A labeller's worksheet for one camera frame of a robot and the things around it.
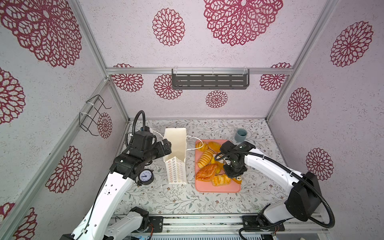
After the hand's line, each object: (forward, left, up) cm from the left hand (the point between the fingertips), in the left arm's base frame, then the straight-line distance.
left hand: (163, 149), depth 72 cm
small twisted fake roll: (-7, -29, -21) cm, 37 cm away
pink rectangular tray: (+7, -21, -22) cm, 31 cm away
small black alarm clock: (-4, +13, -24) cm, 27 cm away
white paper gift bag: (-5, -6, -2) cm, 8 cm away
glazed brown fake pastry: (-4, -22, -19) cm, 30 cm away
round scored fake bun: (+18, -19, -22) cm, 34 cm away
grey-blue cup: (+24, -48, -21) cm, 58 cm away
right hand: (-6, -34, -15) cm, 38 cm away
